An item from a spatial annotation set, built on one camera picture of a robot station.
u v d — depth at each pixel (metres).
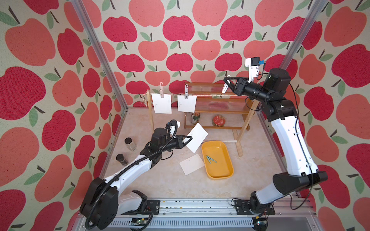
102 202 0.41
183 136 0.72
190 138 0.75
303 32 0.78
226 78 0.60
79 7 0.69
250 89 0.54
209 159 0.91
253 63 0.52
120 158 0.82
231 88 0.57
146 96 0.67
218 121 1.08
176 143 0.69
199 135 0.79
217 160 0.91
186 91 0.66
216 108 1.23
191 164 0.91
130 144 0.91
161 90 0.64
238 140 0.97
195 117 1.02
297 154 0.42
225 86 0.61
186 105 0.73
